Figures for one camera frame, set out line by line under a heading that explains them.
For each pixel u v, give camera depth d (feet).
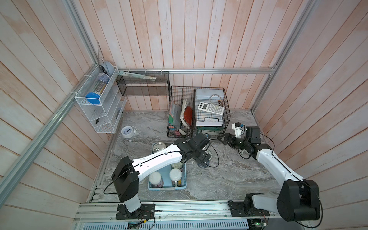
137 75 3.01
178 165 2.61
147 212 2.39
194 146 1.91
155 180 2.35
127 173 1.39
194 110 3.19
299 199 1.35
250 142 2.17
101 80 2.52
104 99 2.39
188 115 3.47
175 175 2.39
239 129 2.56
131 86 3.42
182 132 3.38
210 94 3.23
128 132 3.41
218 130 3.16
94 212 2.50
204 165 2.30
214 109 3.02
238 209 2.40
